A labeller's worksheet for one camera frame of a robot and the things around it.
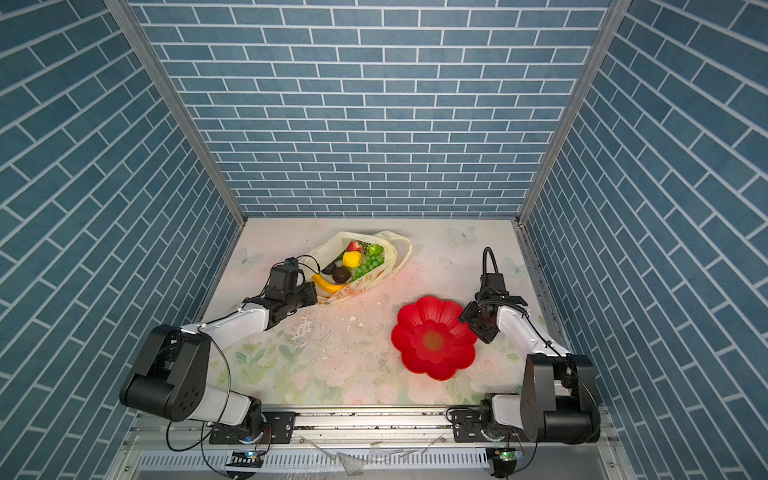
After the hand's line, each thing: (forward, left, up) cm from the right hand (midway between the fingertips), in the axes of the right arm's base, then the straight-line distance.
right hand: (464, 319), depth 89 cm
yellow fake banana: (+9, +44, -1) cm, 44 cm away
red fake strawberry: (+25, +38, +2) cm, 45 cm away
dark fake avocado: (+13, +44, +4) cm, 46 cm away
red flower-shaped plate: (-5, +9, -4) cm, 11 cm away
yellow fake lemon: (+19, +38, +2) cm, 42 cm away
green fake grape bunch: (+19, +31, +1) cm, 36 cm away
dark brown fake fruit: (+13, +41, +1) cm, 43 cm away
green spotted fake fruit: (+23, +30, +2) cm, 38 cm away
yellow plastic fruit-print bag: (+20, +22, +6) cm, 31 cm away
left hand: (+6, +47, +3) cm, 47 cm away
